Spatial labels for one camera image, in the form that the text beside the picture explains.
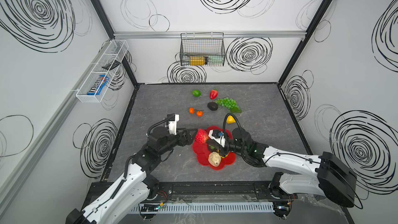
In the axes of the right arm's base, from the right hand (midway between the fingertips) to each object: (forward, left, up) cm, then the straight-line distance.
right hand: (207, 140), depth 75 cm
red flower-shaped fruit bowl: (-1, +2, -14) cm, 14 cm away
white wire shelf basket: (+47, +55, +20) cm, 75 cm away
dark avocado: (+29, -4, -11) cm, 32 cm away
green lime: (+42, +8, -12) cm, 44 cm away
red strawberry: (+40, -5, -10) cm, 41 cm away
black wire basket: (+55, +3, +16) cm, 57 cm away
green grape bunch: (+31, -16, -11) cm, 36 cm away
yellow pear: (+19, -15, -12) cm, 27 cm away
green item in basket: (+40, -5, +19) cm, 45 cm away
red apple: (0, +3, +4) cm, 5 cm away
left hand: (+3, +7, +5) cm, 9 cm away
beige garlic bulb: (-6, -4, -8) cm, 11 cm away
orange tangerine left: (+26, +10, -12) cm, 31 cm away
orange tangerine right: (+25, +5, -13) cm, 29 cm away
